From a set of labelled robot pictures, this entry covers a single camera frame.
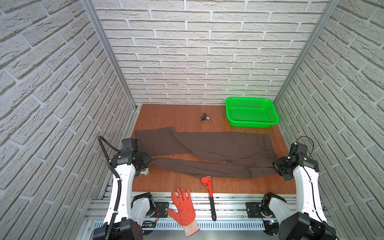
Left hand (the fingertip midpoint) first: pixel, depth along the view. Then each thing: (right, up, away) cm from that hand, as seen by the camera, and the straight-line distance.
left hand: (145, 161), depth 78 cm
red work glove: (+22, -25, -5) cm, 34 cm away
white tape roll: (-3, -8, +7) cm, 11 cm away
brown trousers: (+51, 0, +14) cm, 53 cm away
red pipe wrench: (+33, -12, +4) cm, 36 cm away
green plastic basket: (+71, +28, +39) cm, 86 cm away
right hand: (+71, -3, 0) cm, 71 cm away
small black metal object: (+34, +24, +33) cm, 53 cm away
